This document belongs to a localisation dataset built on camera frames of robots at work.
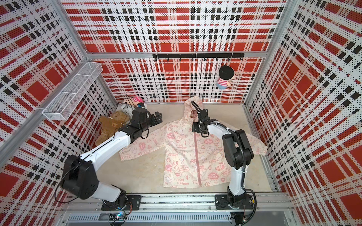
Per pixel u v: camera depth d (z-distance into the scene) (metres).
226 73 0.93
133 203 0.73
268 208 0.72
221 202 0.73
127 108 1.04
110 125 0.98
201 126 0.73
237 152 0.51
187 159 0.88
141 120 0.67
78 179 0.43
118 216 0.69
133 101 1.15
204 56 0.90
